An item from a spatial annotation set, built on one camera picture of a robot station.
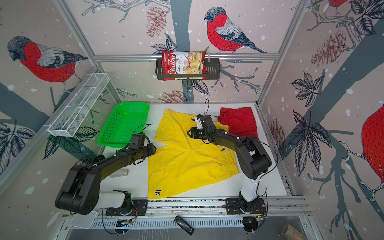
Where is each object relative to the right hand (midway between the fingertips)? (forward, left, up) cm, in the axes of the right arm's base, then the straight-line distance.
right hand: (187, 135), depth 93 cm
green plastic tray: (+17, +50, -6) cm, 53 cm away
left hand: (-8, +21, -3) cm, 23 cm away
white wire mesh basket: (-5, +56, +25) cm, 61 cm away
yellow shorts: (-15, 0, -7) cm, 16 cm away
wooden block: (-46, -49, -6) cm, 67 cm away
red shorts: (+18, -38, -7) cm, 42 cm away
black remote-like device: (-44, -1, -5) cm, 45 cm away
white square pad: (-46, +45, -4) cm, 64 cm away
